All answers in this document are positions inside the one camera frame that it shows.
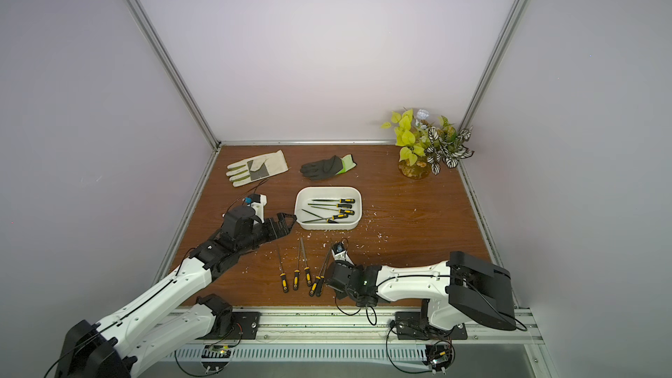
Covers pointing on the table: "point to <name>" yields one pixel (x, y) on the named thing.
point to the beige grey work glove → (257, 167)
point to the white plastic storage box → (328, 207)
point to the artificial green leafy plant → (416, 137)
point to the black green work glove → (330, 166)
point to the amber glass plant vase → (418, 171)
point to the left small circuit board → (215, 358)
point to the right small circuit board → (438, 356)
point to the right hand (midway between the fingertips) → (337, 276)
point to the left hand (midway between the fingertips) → (291, 220)
